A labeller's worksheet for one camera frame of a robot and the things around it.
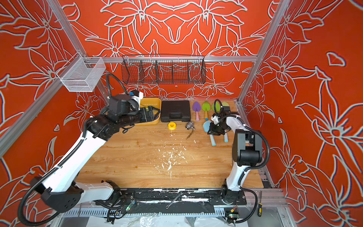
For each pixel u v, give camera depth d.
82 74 0.92
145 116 0.57
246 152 0.50
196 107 1.14
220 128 0.79
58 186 0.38
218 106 0.79
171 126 1.01
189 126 1.00
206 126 0.95
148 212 0.70
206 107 1.14
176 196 0.74
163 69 1.00
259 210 0.69
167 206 0.71
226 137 0.94
